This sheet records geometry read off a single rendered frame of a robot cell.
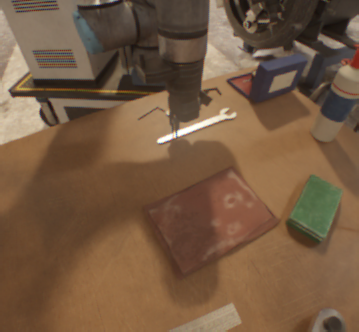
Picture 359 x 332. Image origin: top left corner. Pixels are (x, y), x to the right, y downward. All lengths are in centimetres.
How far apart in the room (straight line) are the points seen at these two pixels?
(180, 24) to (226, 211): 33
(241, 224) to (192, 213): 9
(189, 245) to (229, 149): 25
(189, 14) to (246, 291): 44
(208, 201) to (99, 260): 22
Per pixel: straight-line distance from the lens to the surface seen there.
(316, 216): 48
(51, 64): 119
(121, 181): 50
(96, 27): 82
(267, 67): 65
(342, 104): 60
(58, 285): 45
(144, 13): 88
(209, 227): 42
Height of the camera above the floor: 87
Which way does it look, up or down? 48 degrees down
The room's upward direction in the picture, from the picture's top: 1 degrees counter-clockwise
